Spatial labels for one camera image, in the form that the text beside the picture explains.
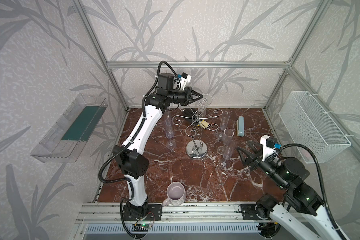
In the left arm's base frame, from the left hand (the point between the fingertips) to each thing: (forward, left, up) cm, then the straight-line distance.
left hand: (204, 93), depth 68 cm
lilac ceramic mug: (-34, +14, -41) cm, 55 cm away
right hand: (-20, -16, -9) cm, 27 cm away
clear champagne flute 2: (-5, -16, -27) cm, 32 cm away
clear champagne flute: (-4, +19, -42) cm, 46 cm away
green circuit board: (-49, +30, -42) cm, 71 cm away
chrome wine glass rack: (-8, +2, -39) cm, 40 cm away
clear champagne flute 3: (-17, -14, -32) cm, 39 cm away
